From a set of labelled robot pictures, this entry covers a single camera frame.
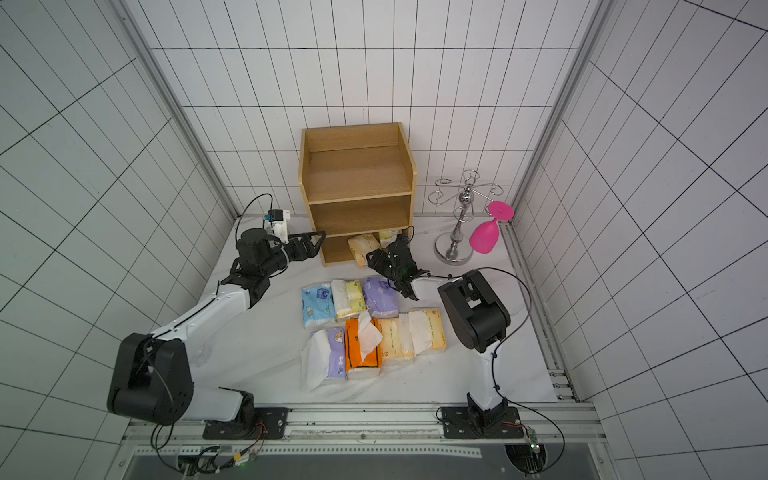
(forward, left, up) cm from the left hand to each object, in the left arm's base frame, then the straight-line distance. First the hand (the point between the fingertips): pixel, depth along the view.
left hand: (315, 238), depth 84 cm
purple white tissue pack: (-28, -4, -16) cm, 33 cm away
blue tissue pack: (-12, 0, -17) cm, 21 cm away
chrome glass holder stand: (+13, -45, -20) cm, 51 cm away
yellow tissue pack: (+10, -12, -15) cm, 22 cm away
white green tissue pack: (-10, -9, -16) cm, 21 cm away
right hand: (+3, -12, -14) cm, 19 cm away
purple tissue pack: (-11, -20, -16) cm, 28 cm away
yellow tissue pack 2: (+13, -21, -15) cm, 29 cm away
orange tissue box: (-25, -15, -15) cm, 33 cm away
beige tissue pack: (-23, -24, -16) cm, 37 cm away
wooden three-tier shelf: (+14, -13, +10) cm, 21 cm away
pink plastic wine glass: (+5, -52, -4) cm, 52 cm away
